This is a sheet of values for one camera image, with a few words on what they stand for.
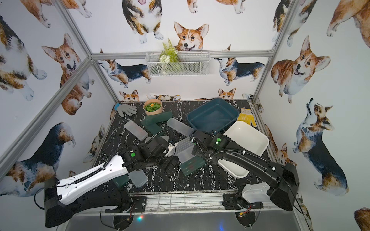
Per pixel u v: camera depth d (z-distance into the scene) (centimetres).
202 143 55
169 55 82
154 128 103
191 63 93
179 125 107
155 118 101
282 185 39
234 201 74
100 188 46
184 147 93
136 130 102
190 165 85
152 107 102
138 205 73
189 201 75
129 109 113
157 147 54
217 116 127
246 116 110
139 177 82
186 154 88
